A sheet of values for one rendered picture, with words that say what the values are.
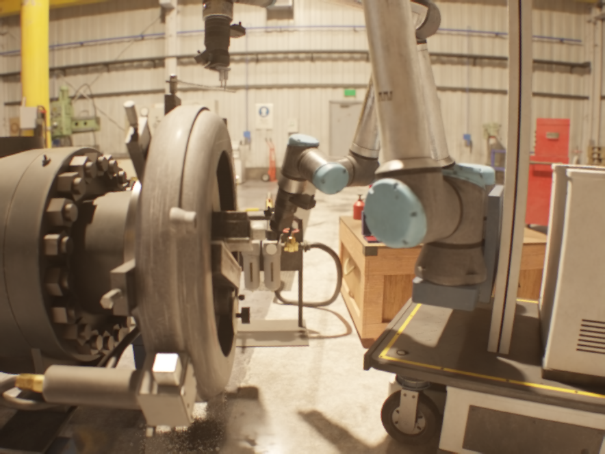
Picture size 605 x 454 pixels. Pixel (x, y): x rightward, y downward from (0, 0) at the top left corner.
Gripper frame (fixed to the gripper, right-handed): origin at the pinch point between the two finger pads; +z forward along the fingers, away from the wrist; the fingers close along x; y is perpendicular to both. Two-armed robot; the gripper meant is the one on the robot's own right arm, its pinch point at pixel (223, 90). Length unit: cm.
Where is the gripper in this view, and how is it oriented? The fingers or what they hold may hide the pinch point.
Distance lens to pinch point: 126.1
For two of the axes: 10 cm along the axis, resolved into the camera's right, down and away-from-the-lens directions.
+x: 7.4, 0.7, -6.7
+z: 0.0, 9.9, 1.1
